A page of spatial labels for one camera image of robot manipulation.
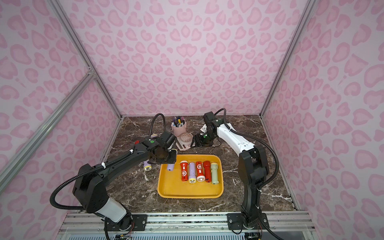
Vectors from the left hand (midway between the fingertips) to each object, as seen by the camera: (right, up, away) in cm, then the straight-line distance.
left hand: (175, 159), depth 83 cm
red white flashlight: (+5, -7, +4) cm, 10 cm away
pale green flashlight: (+22, -9, +4) cm, 24 cm away
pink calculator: (+2, +5, +15) cm, 16 cm away
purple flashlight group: (+9, -11, +1) cm, 15 cm away
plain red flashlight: (+18, -10, +3) cm, 21 cm away
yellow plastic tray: (-3, -15, -1) cm, 15 cm away
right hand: (+12, +8, +2) cm, 14 cm away
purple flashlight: (-2, -3, -5) cm, 6 cm away
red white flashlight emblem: (+14, -10, +1) cm, 17 cm away
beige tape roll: (+4, +10, +20) cm, 23 cm away
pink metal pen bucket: (+1, +15, +19) cm, 24 cm away
